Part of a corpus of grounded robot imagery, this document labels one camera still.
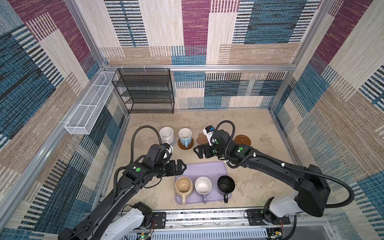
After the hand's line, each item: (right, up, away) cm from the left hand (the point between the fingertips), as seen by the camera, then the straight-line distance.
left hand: (179, 164), depth 73 cm
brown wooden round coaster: (0, +5, +25) cm, 26 cm away
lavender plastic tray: (+19, -8, +17) cm, 26 cm away
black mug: (+24, -14, +10) cm, 30 cm away
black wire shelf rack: (-28, +44, +36) cm, 63 cm away
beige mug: (+2, -15, +9) cm, 18 cm away
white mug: (-11, +12, +28) cm, 32 cm away
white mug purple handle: (+12, -14, +10) cm, 21 cm away
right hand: (+11, +6, +6) cm, 14 cm away
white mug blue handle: (+1, +13, +25) cm, 28 cm away
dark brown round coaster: (+40, +9, +30) cm, 51 cm away
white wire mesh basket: (-60, +22, +18) cm, 67 cm away
